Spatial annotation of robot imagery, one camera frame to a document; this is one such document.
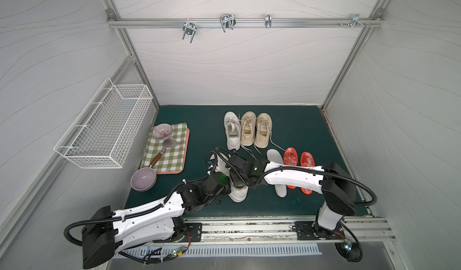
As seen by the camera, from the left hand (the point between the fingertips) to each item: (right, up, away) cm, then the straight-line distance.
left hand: (233, 183), depth 77 cm
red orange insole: (+31, +7, +18) cm, 37 cm away
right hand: (+1, +3, +7) cm, 7 cm away
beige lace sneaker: (+9, +23, +26) cm, 36 cm away
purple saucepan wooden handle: (-43, -1, +9) cm, 44 cm away
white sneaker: (+2, -4, -1) cm, 5 cm away
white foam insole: (+23, +8, +21) cm, 33 cm away
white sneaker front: (-1, +24, +21) cm, 32 cm away
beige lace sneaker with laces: (+17, +22, +26) cm, 39 cm away
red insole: (+40, +6, +18) cm, 45 cm away
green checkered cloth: (-33, +6, +18) cm, 38 cm away
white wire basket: (-51, +22, -8) cm, 56 cm away
